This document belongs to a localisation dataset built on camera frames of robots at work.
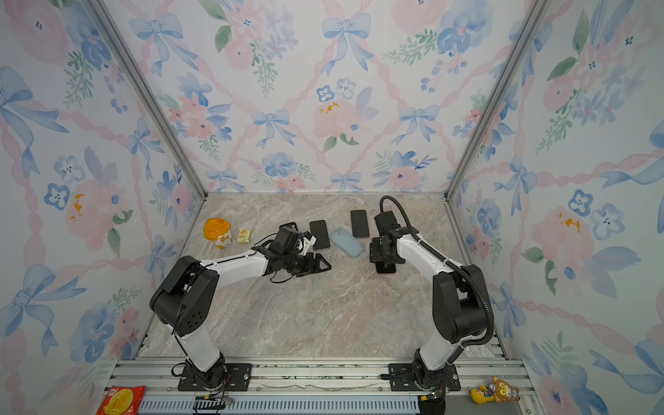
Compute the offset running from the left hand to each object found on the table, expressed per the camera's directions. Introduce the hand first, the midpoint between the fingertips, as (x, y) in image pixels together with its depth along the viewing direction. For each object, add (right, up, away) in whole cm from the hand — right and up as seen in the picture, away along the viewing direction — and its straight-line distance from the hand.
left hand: (325, 267), depth 89 cm
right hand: (+20, +4, +4) cm, 21 cm away
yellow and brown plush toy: (+47, -30, -19) cm, 59 cm away
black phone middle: (-4, +12, +21) cm, 24 cm away
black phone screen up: (+20, -1, +2) cm, 20 cm away
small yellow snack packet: (-33, +10, +15) cm, 38 cm away
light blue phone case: (+8, +7, +15) cm, 18 cm away
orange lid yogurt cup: (-40, +12, +6) cm, 42 cm away
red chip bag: (-54, -32, -19) cm, 66 cm away
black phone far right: (+14, +14, +22) cm, 30 cm away
